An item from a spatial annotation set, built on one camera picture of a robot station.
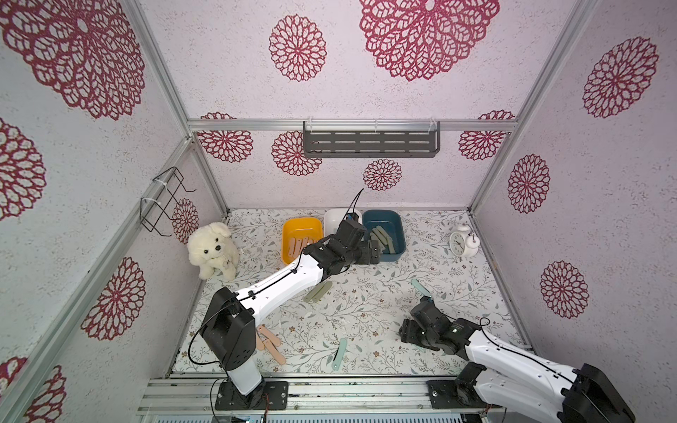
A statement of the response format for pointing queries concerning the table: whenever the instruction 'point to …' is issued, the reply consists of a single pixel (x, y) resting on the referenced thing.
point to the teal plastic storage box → (391, 221)
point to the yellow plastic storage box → (299, 228)
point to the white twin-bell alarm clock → (462, 243)
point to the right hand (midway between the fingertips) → (403, 332)
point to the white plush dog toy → (212, 247)
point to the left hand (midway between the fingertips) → (367, 250)
